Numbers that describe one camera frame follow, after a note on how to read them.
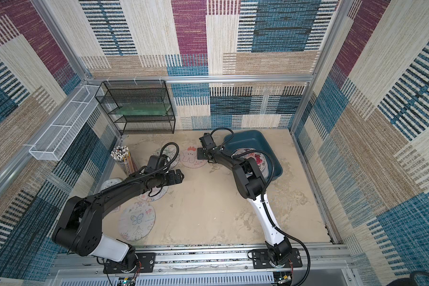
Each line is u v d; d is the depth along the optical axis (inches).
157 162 28.1
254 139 45.0
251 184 25.0
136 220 33.4
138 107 38.7
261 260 28.7
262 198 24.8
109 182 37.1
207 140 34.5
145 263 28.8
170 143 30.1
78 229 17.1
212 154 31.7
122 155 34.1
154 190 29.1
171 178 32.0
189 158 42.4
